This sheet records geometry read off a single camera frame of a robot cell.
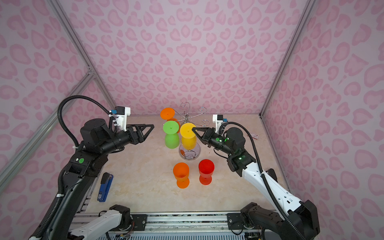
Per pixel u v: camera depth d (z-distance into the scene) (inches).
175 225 28.7
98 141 18.1
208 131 23.8
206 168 29.6
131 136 20.8
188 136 25.2
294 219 14.7
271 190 16.9
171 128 27.6
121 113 21.1
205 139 22.7
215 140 23.4
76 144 19.1
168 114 29.9
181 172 31.4
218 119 25.2
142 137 21.4
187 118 29.6
